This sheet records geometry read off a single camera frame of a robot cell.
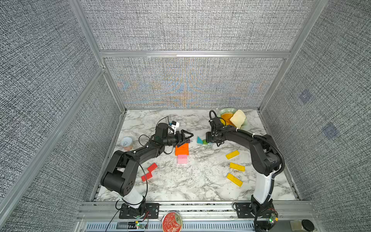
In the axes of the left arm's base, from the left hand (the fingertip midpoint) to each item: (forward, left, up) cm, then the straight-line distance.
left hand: (193, 137), depth 83 cm
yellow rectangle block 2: (-12, -27, -16) cm, 34 cm away
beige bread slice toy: (+19, -34, -8) cm, 40 cm away
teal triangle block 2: (+4, -12, -15) cm, 20 cm away
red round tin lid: (-39, +13, -12) cm, 43 cm away
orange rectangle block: (+1, +7, -15) cm, 16 cm away
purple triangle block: (+7, +2, -15) cm, 16 cm away
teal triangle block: (+7, -6, -16) cm, 19 cm away
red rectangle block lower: (-15, +27, -17) cm, 35 cm away
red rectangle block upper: (-11, +25, -16) cm, 32 cm away
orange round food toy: (+25, -28, -12) cm, 40 cm away
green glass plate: (+31, -33, -12) cm, 47 cm away
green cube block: (+5, -9, -14) cm, 17 cm away
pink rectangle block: (-5, +7, -15) cm, 17 cm away
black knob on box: (-43, -46, -6) cm, 63 cm away
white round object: (+4, +42, -11) cm, 43 cm away
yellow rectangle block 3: (-20, -23, -16) cm, 35 cm away
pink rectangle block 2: (-7, +7, -16) cm, 19 cm away
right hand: (+9, -12, -12) cm, 19 cm away
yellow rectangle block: (-4, -26, -16) cm, 31 cm away
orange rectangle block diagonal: (-1, +7, -16) cm, 18 cm away
